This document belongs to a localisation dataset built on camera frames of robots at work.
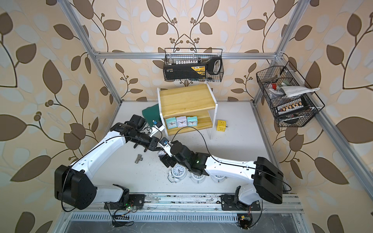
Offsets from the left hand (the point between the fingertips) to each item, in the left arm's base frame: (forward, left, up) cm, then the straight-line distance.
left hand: (164, 148), depth 75 cm
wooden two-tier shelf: (+21, -14, +14) cm, 29 cm away
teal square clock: (+16, -14, +2) cm, 22 cm away
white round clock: (-8, -7, -14) cm, 18 cm away
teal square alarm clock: (+15, -3, +2) cm, 16 cm away
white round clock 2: (-11, -18, -14) cm, 26 cm away
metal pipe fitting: (+3, +19, -19) cm, 27 cm away
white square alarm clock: (+16, -8, +2) cm, 18 cm away
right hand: (0, -1, -1) cm, 1 cm away
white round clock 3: (-11, -29, -14) cm, 34 cm away
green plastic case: (+36, +16, -14) cm, 41 cm away
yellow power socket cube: (+23, -35, -12) cm, 44 cm away
